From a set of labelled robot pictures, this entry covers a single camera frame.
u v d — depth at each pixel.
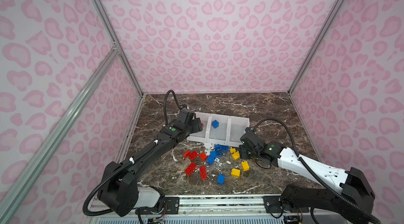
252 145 0.62
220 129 1.00
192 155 0.88
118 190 0.40
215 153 0.90
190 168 0.84
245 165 0.83
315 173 0.45
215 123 0.98
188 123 0.64
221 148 0.91
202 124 1.01
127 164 0.43
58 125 0.57
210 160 0.84
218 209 0.73
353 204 0.37
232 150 0.90
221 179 0.80
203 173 0.82
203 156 0.88
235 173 0.81
